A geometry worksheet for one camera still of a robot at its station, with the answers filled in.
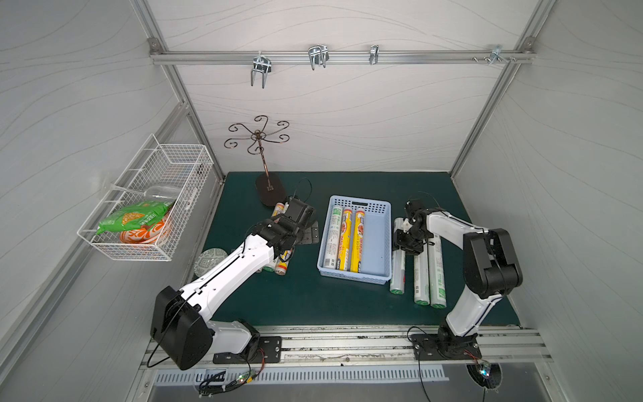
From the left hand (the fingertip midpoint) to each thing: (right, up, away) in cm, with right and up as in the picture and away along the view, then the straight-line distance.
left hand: (304, 231), depth 80 cm
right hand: (+35, -8, +14) cm, 39 cm away
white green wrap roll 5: (+45, -17, +4) cm, 48 cm away
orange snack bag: (-39, +1, -19) cm, 43 cm away
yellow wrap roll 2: (+13, -11, +10) cm, 20 cm away
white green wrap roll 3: (+33, -13, +8) cm, 37 cm away
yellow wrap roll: (-8, -12, +8) cm, 17 cm away
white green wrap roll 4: (+40, -17, +4) cm, 44 cm away
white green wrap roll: (-13, -14, +8) cm, 20 cm away
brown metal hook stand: (-19, +16, +34) cm, 42 cm away
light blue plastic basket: (+19, -6, +13) cm, 23 cm away
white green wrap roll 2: (+10, -4, +13) cm, 17 cm away
